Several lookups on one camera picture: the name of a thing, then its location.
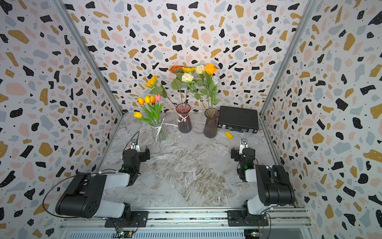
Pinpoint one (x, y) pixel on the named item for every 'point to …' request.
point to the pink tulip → (158, 98)
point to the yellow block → (229, 135)
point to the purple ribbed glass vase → (210, 128)
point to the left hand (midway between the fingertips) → (139, 147)
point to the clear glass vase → (158, 129)
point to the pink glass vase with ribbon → (184, 125)
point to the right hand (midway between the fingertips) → (243, 147)
